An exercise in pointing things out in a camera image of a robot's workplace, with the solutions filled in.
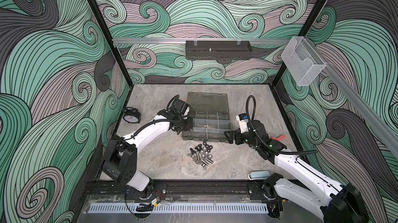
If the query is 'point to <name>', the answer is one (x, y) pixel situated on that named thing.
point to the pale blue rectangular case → (258, 175)
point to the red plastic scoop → (280, 138)
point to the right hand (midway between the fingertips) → (232, 131)
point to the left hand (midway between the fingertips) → (192, 126)
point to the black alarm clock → (131, 115)
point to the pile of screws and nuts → (201, 155)
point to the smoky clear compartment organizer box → (211, 117)
